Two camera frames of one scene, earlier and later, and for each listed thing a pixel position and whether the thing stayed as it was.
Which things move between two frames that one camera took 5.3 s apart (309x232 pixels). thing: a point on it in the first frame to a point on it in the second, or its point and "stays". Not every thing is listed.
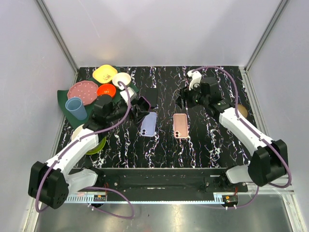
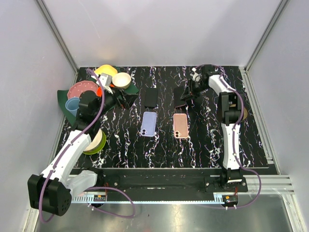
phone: [180, 125] stays
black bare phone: [152, 96] stays
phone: [148, 126] stays
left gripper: [134, 108] to [121, 98]
